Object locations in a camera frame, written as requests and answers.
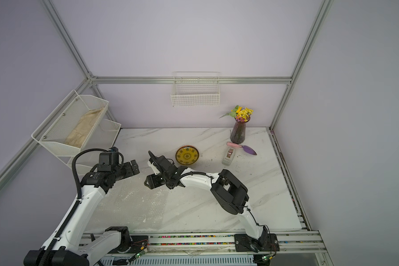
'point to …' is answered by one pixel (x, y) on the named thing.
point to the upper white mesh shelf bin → (67, 129)
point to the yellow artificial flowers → (240, 114)
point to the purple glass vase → (238, 134)
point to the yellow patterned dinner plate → (187, 155)
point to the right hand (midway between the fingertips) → (144, 186)
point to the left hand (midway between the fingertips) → (128, 171)
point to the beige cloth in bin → (81, 131)
